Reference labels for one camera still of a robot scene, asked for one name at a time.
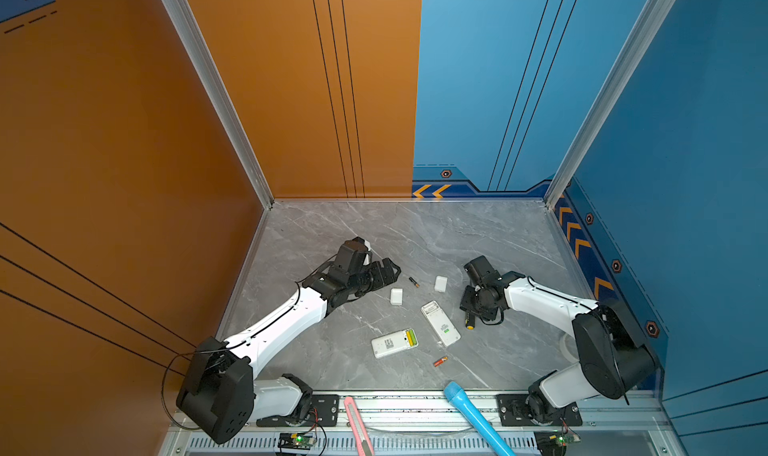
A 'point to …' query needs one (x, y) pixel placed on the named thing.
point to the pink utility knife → (361, 433)
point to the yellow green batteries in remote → (412, 338)
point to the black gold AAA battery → (414, 282)
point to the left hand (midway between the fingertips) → (392, 272)
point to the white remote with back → (441, 324)
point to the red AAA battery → (440, 361)
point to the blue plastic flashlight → (457, 394)
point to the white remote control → (394, 343)
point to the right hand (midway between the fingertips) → (461, 308)
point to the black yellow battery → (470, 320)
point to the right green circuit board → (554, 443)
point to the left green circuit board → (296, 441)
